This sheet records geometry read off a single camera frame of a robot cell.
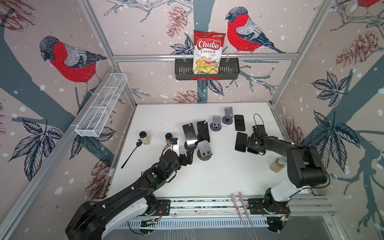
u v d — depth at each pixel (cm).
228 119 110
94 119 71
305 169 47
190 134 92
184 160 70
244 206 72
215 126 101
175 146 69
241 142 104
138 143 98
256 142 72
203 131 93
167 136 90
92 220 41
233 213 73
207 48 83
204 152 87
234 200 76
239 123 110
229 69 95
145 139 93
